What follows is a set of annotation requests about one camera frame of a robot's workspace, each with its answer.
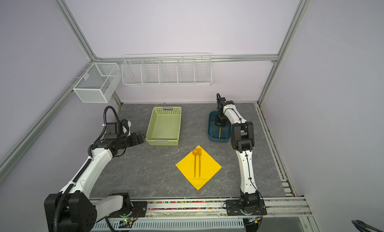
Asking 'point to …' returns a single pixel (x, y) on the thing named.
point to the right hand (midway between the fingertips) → (221, 126)
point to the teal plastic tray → (213, 129)
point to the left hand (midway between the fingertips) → (139, 139)
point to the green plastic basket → (164, 126)
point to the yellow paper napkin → (209, 166)
